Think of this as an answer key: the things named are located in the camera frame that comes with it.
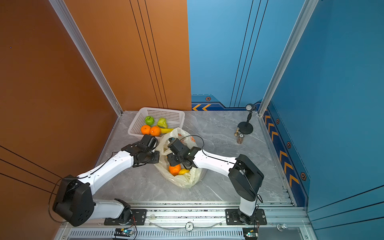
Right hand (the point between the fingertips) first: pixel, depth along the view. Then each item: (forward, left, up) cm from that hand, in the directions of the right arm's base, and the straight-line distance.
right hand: (172, 157), depth 85 cm
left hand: (+2, +9, -2) cm, 9 cm away
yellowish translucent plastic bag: (-12, -14, +3) cm, 19 cm away
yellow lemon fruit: (-7, -6, -2) cm, 10 cm away
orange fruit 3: (-6, -2, -5) cm, 7 cm away
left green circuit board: (-34, +21, -11) cm, 42 cm away
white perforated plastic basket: (+35, +3, -3) cm, 35 cm away
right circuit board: (-34, -40, -12) cm, 54 cm away
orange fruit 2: (+22, +15, -3) cm, 26 cm away
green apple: (+32, +21, -3) cm, 38 cm away
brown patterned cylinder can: (+17, -43, -6) cm, 46 cm away
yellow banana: (+26, +9, -8) cm, 28 cm away
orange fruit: (+23, +22, -3) cm, 32 cm away
